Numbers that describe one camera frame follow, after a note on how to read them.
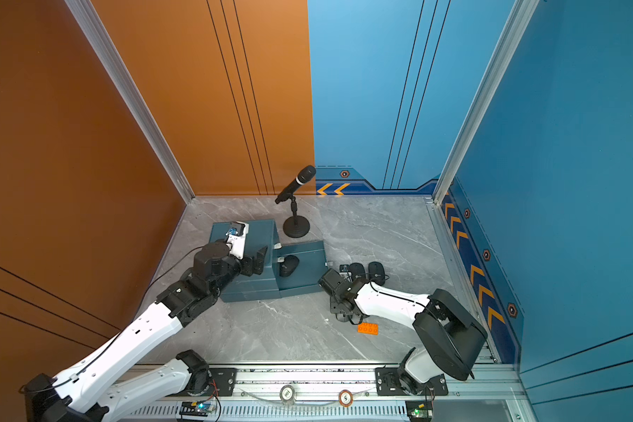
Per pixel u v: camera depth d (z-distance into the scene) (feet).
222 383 2.43
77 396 1.27
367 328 2.71
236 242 2.07
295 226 3.55
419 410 2.33
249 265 2.16
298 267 3.17
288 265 3.09
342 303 2.03
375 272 3.07
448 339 1.43
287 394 2.19
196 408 2.32
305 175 2.78
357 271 3.08
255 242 2.19
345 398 2.33
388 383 2.38
